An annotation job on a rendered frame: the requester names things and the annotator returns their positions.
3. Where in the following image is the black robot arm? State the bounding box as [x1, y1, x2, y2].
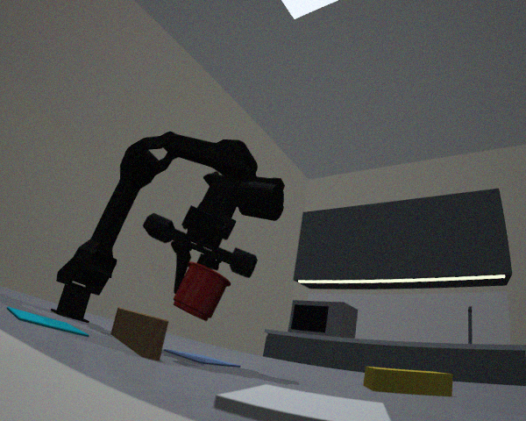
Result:
[51, 132, 285, 323]

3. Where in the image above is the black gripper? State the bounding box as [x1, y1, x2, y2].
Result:
[143, 200, 257, 293]

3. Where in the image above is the dark red cup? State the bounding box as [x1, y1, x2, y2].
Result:
[173, 261, 231, 322]

